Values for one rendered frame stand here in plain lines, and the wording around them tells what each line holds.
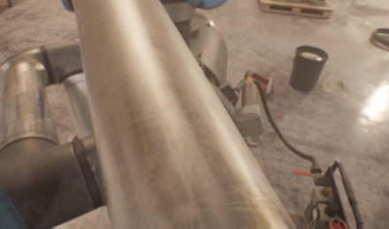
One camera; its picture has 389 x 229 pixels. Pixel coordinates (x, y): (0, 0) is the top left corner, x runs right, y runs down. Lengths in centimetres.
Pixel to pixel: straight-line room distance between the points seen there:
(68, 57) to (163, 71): 69
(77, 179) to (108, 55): 18
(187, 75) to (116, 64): 4
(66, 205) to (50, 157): 6
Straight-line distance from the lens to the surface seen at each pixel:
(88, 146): 34
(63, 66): 84
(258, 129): 113
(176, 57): 17
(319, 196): 140
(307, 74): 280
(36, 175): 33
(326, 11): 518
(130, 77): 16
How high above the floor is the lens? 150
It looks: 39 degrees down
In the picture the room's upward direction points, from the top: 4 degrees clockwise
